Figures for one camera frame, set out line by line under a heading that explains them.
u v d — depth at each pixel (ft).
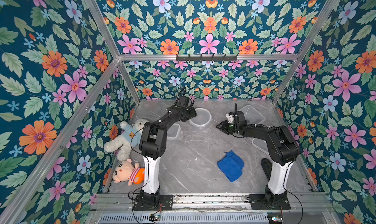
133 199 2.40
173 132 3.30
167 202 2.41
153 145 1.82
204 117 3.30
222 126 2.98
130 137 2.90
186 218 2.51
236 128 2.66
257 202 2.40
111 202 2.46
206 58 3.05
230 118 3.04
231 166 2.70
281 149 1.71
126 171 2.53
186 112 2.98
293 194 2.13
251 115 3.58
